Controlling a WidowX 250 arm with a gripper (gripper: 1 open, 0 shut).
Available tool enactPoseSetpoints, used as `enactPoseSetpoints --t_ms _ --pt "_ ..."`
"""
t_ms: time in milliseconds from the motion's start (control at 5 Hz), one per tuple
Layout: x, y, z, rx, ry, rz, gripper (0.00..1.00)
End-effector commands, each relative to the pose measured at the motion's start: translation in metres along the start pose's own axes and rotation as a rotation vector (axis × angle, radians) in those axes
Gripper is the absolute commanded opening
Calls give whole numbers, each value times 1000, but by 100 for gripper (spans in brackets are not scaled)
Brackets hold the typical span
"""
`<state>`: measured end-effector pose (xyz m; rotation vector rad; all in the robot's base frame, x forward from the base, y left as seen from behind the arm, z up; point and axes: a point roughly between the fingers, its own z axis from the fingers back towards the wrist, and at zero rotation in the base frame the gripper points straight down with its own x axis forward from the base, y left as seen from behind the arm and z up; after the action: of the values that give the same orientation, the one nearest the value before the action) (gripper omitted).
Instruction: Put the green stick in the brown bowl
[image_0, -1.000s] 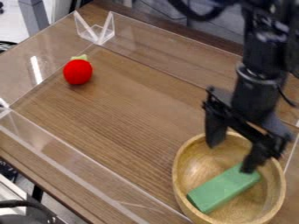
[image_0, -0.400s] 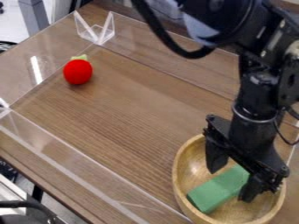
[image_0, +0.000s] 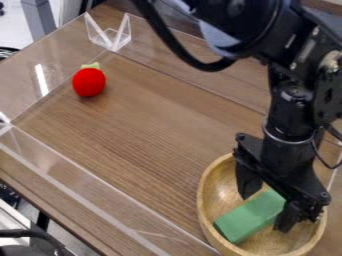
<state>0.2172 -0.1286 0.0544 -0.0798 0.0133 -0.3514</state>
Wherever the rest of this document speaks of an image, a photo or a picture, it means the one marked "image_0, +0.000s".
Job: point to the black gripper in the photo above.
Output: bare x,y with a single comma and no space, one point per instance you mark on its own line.
280,160

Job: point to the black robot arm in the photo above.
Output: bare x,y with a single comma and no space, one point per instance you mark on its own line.
300,46

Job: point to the brown wooden bowl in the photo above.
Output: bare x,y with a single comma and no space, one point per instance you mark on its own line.
218,198

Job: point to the green rectangular block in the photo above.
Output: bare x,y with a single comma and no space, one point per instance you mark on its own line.
249,218

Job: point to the black device bottom left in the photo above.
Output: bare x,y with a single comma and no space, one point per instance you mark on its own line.
31,242

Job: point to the red plush strawberry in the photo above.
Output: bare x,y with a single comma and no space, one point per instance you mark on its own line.
88,80

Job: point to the clear acrylic corner bracket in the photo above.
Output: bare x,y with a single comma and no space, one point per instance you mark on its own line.
110,38

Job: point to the grey post top left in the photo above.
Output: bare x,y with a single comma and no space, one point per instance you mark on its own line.
39,17

